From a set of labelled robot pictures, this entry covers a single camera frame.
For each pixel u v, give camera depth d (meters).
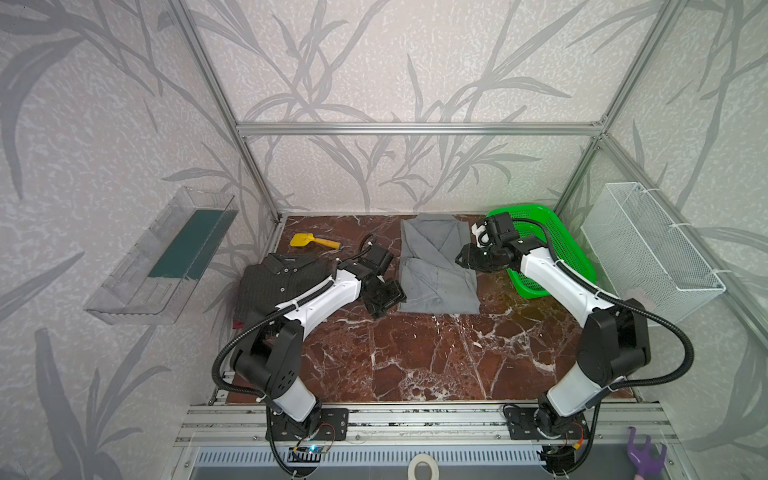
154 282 0.63
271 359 0.44
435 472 0.68
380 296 0.74
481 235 0.79
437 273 0.98
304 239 1.11
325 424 0.73
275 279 0.95
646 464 0.68
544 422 0.66
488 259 0.74
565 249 1.02
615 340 0.45
